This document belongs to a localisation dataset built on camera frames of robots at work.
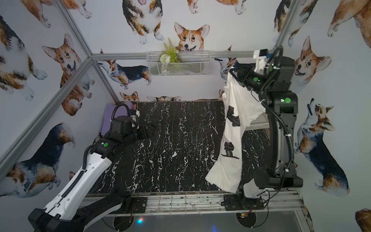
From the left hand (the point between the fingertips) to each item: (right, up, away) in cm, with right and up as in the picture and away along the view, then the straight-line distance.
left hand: (150, 124), depth 75 cm
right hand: (+35, +23, -20) cm, 46 cm away
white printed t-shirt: (+46, +9, -5) cm, 47 cm away
